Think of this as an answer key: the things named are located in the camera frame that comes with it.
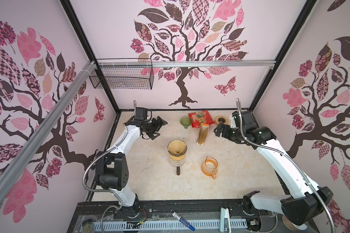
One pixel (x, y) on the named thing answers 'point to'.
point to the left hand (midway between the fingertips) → (164, 128)
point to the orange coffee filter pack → (203, 133)
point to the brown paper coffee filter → (177, 146)
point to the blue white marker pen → (183, 221)
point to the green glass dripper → (185, 121)
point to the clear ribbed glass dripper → (173, 154)
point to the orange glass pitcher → (209, 166)
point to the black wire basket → (131, 73)
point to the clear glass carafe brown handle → (177, 164)
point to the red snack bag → (202, 117)
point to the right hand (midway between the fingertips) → (221, 130)
